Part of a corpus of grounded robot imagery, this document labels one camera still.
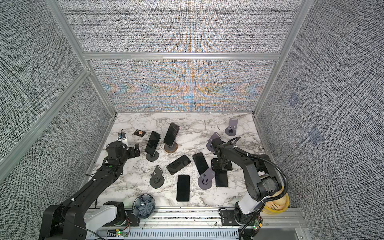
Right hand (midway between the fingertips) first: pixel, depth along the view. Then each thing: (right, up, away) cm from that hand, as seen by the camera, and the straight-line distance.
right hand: (220, 165), depth 91 cm
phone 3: (-40, +14, -2) cm, 42 cm away
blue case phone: (-12, +1, +2) cm, 12 cm away
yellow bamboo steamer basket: (+26, -16, -16) cm, 35 cm away
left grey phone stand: (-43, +3, +4) cm, 43 cm away
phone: (0, -6, -7) cm, 9 cm away
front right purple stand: (-10, -6, -11) cm, 16 cm away
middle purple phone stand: (-5, +16, -14) cm, 22 cm away
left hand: (-51, +14, -4) cm, 53 cm away
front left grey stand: (-36, -6, -10) cm, 38 cm away
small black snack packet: (-54, +19, +15) cm, 59 cm away
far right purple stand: (+12, +21, +18) cm, 30 cm away
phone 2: (-22, -10, -11) cm, 26 cm away
